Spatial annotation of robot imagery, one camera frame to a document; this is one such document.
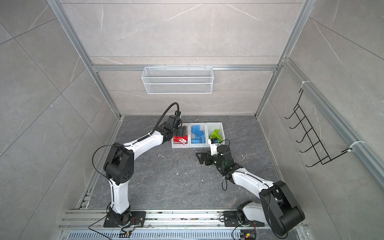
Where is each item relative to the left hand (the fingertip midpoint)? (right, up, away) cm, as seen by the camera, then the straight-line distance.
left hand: (179, 123), depth 95 cm
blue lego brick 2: (+13, -11, +4) cm, 17 cm away
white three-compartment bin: (+20, -3, +8) cm, 21 cm away
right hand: (+14, -17, -9) cm, 24 cm away
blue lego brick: (+11, -4, +12) cm, 16 cm away
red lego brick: (+3, -11, +2) cm, 11 cm away
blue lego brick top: (+13, -7, +11) cm, 18 cm away
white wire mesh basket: (-2, +30, +5) cm, 30 cm away
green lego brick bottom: (+25, -7, +6) cm, 27 cm away
